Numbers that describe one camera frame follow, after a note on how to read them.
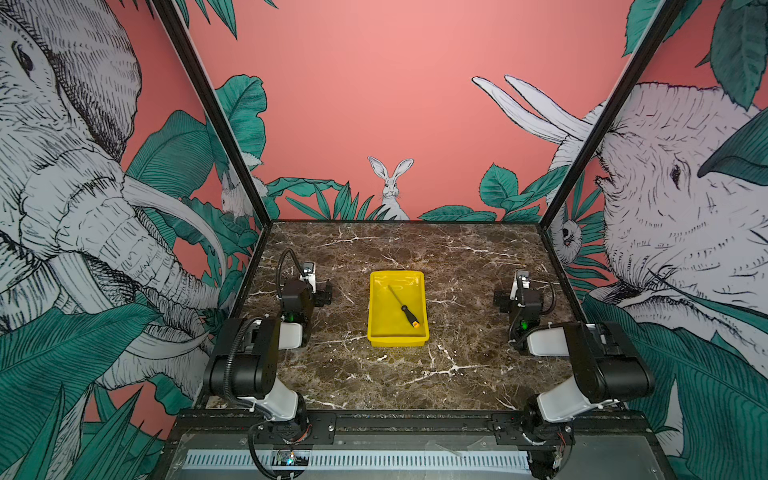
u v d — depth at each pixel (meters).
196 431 0.75
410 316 0.93
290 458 0.70
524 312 0.72
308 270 0.81
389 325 0.90
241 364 0.45
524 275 0.82
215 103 0.86
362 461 0.70
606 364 0.46
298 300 0.72
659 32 0.72
